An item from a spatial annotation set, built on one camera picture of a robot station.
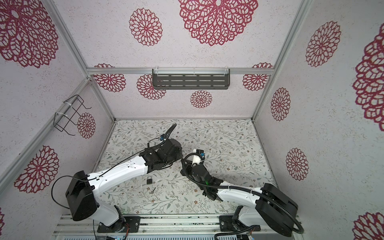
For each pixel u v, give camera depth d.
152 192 0.84
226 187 0.55
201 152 0.70
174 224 0.75
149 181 0.88
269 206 0.42
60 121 0.73
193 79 0.93
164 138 0.70
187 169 0.63
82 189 0.41
